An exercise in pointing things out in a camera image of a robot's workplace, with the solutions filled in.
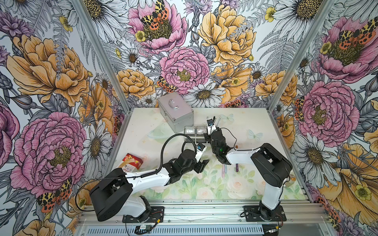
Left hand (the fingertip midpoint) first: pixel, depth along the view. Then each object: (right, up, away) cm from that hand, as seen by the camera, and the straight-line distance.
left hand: (202, 160), depth 84 cm
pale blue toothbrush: (+14, -7, +6) cm, 17 cm away
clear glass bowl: (-27, +14, +25) cm, 40 cm away
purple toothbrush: (+21, -6, +6) cm, 23 cm away
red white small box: (-42, -3, +4) cm, 42 cm away
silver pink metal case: (-17, +28, +17) cm, 37 cm away
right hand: (+5, +19, +9) cm, 21 cm away
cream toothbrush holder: (-3, +14, +13) cm, 19 cm away
